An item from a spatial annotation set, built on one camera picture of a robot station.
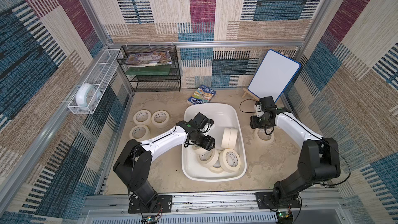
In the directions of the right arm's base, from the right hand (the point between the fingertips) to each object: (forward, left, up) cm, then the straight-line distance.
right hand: (255, 122), depth 91 cm
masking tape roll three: (+10, +71, -8) cm, 72 cm away
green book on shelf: (+26, +62, +18) cm, 70 cm away
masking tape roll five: (-1, +70, -9) cm, 71 cm away
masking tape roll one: (+9, +59, -8) cm, 60 cm away
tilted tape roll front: (-19, +16, -9) cm, 26 cm away
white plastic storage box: (+9, +16, -7) cm, 20 cm away
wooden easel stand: (+24, -2, -2) cm, 24 cm away
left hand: (-13, +27, -1) cm, 30 cm away
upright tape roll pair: (-11, +16, +2) cm, 20 cm away
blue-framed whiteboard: (+20, -12, +17) cm, 29 cm away
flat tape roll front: (-25, +24, -5) cm, 35 cm away
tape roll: (-16, +33, +1) cm, 37 cm away
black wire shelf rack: (+40, +59, -5) cm, 72 cm away
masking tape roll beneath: (-7, -1, -6) cm, 10 cm away
